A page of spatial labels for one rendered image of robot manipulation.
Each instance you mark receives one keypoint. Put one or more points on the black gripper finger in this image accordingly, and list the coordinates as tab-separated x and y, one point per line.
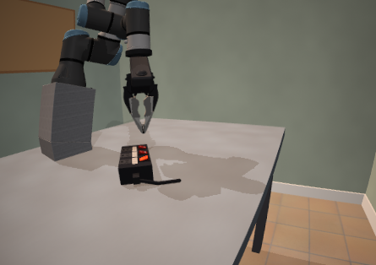
132	104
150	103

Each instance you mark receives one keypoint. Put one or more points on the black power strip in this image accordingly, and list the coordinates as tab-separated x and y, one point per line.
134	169

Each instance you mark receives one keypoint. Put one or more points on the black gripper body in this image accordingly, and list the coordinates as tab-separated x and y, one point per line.
138	53

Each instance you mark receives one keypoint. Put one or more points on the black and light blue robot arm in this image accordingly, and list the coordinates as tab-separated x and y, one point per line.
106	49

